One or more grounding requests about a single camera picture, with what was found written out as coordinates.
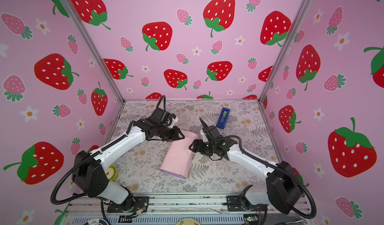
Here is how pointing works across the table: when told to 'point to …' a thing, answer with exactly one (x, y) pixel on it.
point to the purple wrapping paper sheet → (178, 157)
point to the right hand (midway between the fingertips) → (191, 149)
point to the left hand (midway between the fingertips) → (183, 137)
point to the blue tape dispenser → (223, 118)
